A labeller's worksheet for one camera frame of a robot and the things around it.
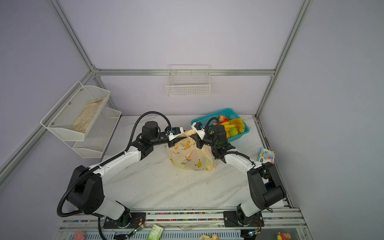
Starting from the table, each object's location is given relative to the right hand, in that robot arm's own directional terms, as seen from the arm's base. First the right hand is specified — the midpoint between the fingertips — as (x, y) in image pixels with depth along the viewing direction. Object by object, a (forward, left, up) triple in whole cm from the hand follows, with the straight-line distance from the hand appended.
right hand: (189, 133), depth 81 cm
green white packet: (-44, +15, -21) cm, 51 cm away
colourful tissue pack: (-3, -47, -18) cm, 50 cm away
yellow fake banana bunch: (+17, -31, -11) cm, 37 cm away
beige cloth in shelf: (+6, +56, +8) cm, 57 cm away
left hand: (-1, +3, +1) cm, 3 cm away
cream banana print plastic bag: (-7, +3, -10) cm, 13 cm away
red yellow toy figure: (-44, -44, -21) cm, 65 cm away
